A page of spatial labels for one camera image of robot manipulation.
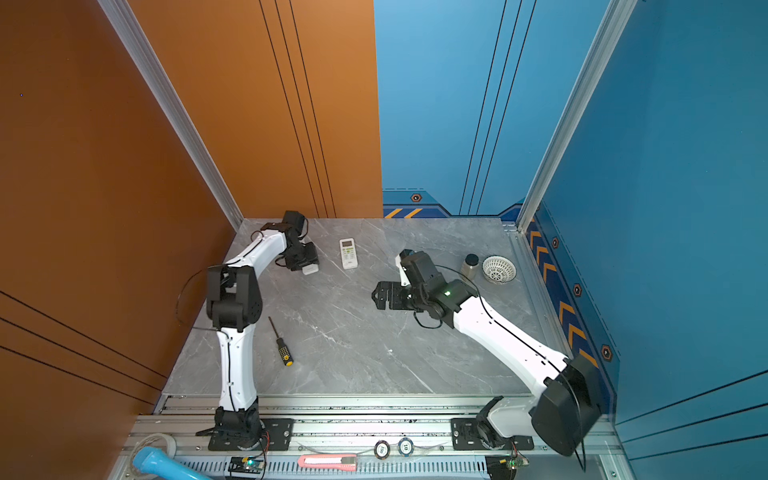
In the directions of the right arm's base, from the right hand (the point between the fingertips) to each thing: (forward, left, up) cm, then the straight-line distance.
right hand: (384, 296), depth 78 cm
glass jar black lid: (+18, -27, -11) cm, 34 cm away
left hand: (+24, +26, -14) cm, 38 cm away
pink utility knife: (-34, +13, -18) cm, 41 cm away
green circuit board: (-34, +33, -20) cm, 52 cm away
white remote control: (+19, +26, -12) cm, 34 cm away
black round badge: (-31, 0, -19) cm, 36 cm away
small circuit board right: (-34, -31, -19) cm, 50 cm away
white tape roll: (-29, +53, -17) cm, 63 cm away
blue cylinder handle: (-34, +51, -13) cm, 63 cm away
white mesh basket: (+21, -39, -17) cm, 47 cm away
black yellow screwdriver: (-7, +30, -17) cm, 36 cm away
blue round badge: (-31, -5, -20) cm, 37 cm away
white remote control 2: (+29, +15, -16) cm, 36 cm away
